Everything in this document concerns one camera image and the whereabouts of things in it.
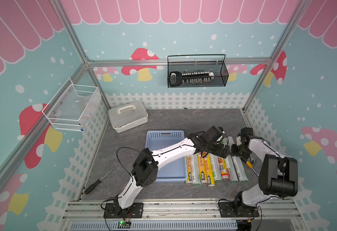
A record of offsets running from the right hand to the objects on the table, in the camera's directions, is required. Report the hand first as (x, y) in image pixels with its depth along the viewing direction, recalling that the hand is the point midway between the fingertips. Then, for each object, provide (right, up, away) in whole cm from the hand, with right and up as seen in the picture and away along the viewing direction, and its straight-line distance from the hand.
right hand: (235, 153), depth 92 cm
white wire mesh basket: (-98, +28, -11) cm, 103 cm away
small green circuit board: (-66, -32, -19) cm, 76 cm away
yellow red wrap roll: (-31, -8, -8) cm, 33 cm away
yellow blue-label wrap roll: (-19, -9, -7) cm, 22 cm away
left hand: (-14, +3, -14) cm, 20 cm away
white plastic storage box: (-73, +24, +7) cm, 77 cm away
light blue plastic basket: (-39, -9, -6) cm, 41 cm away
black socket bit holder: (-38, +47, -3) cm, 61 cm away
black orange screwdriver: (-85, -16, -10) cm, 87 cm away
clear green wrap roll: (-27, -11, -10) cm, 31 cm away
